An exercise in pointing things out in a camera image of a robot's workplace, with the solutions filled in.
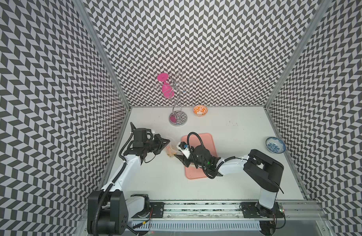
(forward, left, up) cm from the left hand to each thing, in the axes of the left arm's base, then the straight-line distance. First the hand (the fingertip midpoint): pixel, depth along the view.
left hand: (170, 140), depth 81 cm
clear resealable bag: (-3, 0, -3) cm, 5 cm away
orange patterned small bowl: (+35, -19, -13) cm, 42 cm away
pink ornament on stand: (+48, +6, -4) cm, 48 cm away
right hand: (-4, -4, -6) cm, 9 cm away
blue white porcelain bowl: (+5, -67, -14) cm, 69 cm away
